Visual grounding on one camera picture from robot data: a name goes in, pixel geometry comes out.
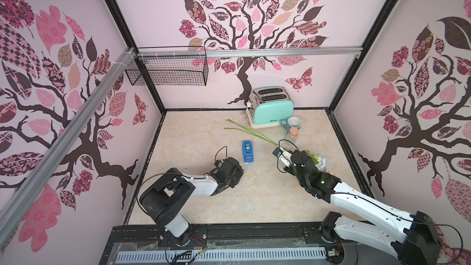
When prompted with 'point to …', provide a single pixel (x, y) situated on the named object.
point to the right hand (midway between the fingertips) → (292, 149)
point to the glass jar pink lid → (291, 138)
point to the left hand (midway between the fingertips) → (245, 174)
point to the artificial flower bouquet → (319, 159)
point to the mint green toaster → (268, 105)
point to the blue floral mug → (291, 121)
